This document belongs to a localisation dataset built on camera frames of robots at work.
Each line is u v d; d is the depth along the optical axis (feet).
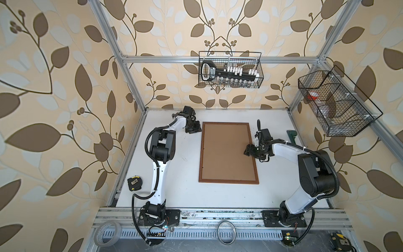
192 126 3.07
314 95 2.64
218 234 2.36
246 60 2.99
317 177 1.55
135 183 2.72
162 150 2.06
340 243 2.15
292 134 3.45
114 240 2.19
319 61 2.95
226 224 2.42
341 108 2.40
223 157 3.06
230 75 2.77
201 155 3.15
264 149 2.33
